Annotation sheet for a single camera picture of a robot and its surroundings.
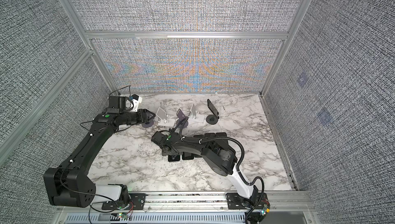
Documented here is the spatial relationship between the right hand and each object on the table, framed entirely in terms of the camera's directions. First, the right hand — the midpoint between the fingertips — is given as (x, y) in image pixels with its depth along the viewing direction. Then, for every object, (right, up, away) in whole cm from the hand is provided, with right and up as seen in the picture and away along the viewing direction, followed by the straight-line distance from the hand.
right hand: (170, 150), depth 91 cm
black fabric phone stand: (+26, +18, +13) cm, 34 cm away
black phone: (+4, -4, -3) cm, 7 cm away
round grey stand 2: (-17, +15, +12) cm, 25 cm away
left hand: (-8, +21, -10) cm, 25 cm away
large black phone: (+31, +9, +5) cm, 33 cm away
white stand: (-5, +17, +7) cm, 19 cm away
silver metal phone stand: (+14, +19, +12) cm, 27 cm away
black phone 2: (+10, -3, -3) cm, 11 cm away
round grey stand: (+6, +16, +14) cm, 22 cm away
